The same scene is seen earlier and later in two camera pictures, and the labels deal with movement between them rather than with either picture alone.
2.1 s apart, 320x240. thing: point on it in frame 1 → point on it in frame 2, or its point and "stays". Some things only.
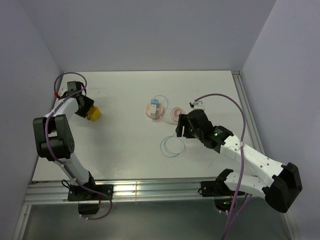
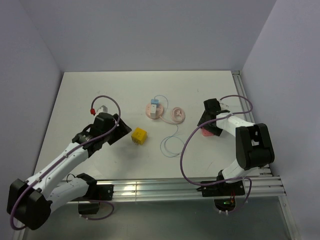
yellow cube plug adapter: x=93 y=113 → x=139 y=136
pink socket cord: x=175 y=115 stays
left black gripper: x=89 y=103 → x=121 y=130
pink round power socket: x=159 y=111 stays
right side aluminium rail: x=250 y=121 stays
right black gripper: x=183 y=121 → x=216 y=131
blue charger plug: x=154 y=101 stays
